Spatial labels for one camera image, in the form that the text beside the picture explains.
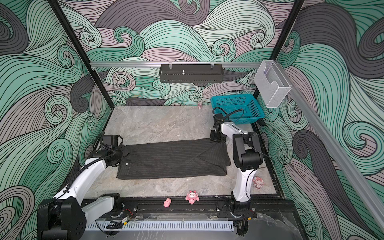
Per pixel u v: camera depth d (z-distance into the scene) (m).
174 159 0.90
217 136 0.84
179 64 0.93
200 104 1.16
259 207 0.74
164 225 0.70
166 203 0.73
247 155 0.52
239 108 1.22
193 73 0.95
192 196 0.74
